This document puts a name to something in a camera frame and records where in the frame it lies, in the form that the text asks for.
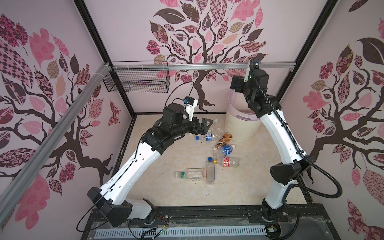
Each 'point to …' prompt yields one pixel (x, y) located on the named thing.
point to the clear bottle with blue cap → (209, 137)
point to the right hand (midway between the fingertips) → (245, 74)
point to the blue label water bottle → (223, 150)
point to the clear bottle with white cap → (220, 129)
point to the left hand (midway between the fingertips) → (204, 122)
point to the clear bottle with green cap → (192, 174)
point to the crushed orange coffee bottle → (224, 140)
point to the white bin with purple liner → (240, 122)
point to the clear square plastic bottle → (210, 171)
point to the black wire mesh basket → (138, 76)
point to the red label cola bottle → (228, 162)
